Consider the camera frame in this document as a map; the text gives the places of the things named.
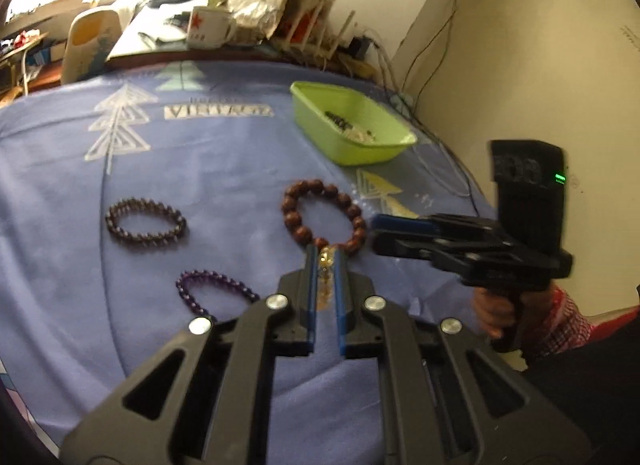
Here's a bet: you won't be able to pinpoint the large brown wooden bead bracelet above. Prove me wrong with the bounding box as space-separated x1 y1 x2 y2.
281 179 368 257

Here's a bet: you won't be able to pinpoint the wooden rack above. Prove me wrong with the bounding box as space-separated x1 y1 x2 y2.
280 0 361 61

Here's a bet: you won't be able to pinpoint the dark desk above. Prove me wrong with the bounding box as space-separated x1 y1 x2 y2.
107 0 281 61

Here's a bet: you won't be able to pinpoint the yellow crystal bead bracelet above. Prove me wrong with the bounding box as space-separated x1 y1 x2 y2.
317 245 335 308

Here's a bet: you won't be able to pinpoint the green plastic basket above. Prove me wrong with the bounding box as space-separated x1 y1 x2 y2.
291 80 418 167

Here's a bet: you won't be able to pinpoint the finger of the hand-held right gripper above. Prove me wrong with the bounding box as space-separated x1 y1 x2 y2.
372 232 437 262
372 214 438 234

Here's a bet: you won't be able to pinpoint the small wooden table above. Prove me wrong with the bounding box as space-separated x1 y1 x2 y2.
0 30 51 96

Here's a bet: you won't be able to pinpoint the purple bead bracelet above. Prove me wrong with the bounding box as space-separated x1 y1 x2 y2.
175 269 261 318

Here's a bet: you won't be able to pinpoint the black cables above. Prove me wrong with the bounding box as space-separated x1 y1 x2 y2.
370 0 481 201

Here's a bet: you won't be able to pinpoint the white enamel mug red star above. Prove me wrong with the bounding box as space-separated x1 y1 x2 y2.
187 6 236 48

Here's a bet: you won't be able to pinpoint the dark brown bead bracelet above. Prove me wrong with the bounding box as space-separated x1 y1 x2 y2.
105 198 188 248

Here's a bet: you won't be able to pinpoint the person's right hand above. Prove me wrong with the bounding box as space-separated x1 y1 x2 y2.
472 287 497 342

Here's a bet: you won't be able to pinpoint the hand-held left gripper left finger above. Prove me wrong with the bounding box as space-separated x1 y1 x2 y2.
60 245 321 465

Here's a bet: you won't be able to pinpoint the person's right forearm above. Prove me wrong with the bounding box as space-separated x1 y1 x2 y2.
522 285 596 361

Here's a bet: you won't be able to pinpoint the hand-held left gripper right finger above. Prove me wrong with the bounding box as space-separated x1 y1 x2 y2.
332 247 593 465

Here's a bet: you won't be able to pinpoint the blue tree print tablecloth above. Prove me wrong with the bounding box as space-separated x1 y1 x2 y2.
0 58 501 451

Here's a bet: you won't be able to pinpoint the multicoloured bead bracelet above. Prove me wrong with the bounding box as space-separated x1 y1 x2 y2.
322 110 353 131

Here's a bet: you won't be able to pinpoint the person's dark clothing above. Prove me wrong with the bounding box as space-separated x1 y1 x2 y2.
520 305 640 465

